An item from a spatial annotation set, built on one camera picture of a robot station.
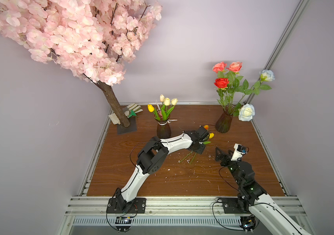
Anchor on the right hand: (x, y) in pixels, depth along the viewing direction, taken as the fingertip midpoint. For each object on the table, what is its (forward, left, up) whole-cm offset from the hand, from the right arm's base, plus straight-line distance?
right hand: (223, 147), depth 80 cm
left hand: (+5, +9, -12) cm, 16 cm away
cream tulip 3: (+21, +28, +15) cm, 38 cm away
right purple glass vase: (+21, -5, -2) cm, 21 cm away
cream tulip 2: (+18, +34, +11) cm, 40 cm away
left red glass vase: (+14, +35, -1) cm, 38 cm away
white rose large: (+9, -8, +20) cm, 23 cm away
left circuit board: (-34, +53, -14) cm, 64 cm away
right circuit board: (-33, -9, -14) cm, 37 cm away
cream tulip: (+22, +35, +17) cm, 45 cm away
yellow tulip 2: (+14, +3, -11) cm, 18 cm away
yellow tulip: (+14, +40, +16) cm, 45 cm away
